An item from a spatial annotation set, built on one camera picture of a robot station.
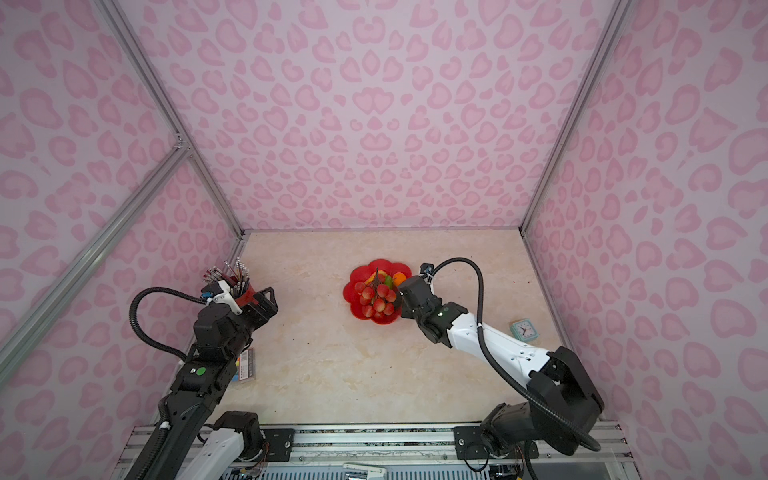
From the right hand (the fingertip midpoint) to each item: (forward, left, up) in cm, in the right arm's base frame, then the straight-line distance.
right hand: (412, 297), depth 85 cm
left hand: (-5, +38, +9) cm, 40 cm away
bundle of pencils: (+7, +54, -2) cm, 55 cm away
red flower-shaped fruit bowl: (+16, +17, -11) cm, 26 cm away
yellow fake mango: (+13, +13, -9) cm, 21 cm away
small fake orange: (+13, +4, -9) cm, 17 cm away
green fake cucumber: (+12, +8, -9) cm, 17 cm away
